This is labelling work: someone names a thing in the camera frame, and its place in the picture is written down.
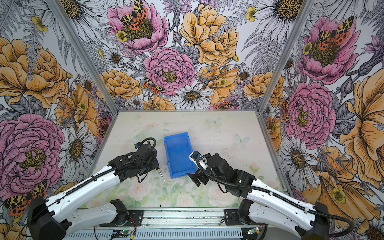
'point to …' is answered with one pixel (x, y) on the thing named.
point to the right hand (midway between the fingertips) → (196, 170)
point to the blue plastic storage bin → (178, 148)
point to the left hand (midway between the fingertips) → (155, 166)
